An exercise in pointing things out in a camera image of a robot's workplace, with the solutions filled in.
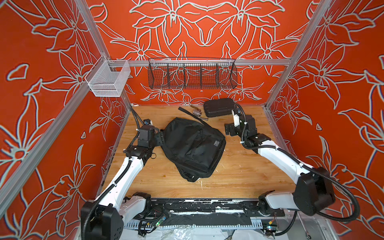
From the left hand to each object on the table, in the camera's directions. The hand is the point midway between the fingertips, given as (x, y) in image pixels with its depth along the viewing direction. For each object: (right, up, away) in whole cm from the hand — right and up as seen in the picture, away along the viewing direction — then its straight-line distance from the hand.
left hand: (157, 133), depth 81 cm
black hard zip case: (+41, +17, +33) cm, 55 cm away
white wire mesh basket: (-35, +31, +9) cm, 48 cm away
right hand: (+42, +7, +3) cm, 42 cm away
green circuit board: (+56, -43, -13) cm, 72 cm away
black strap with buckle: (+31, +5, +28) cm, 41 cm away
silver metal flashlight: (+24, +13, +30) cm, 40 cm away
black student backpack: (+23, -11, +8) cm, 27 cm away
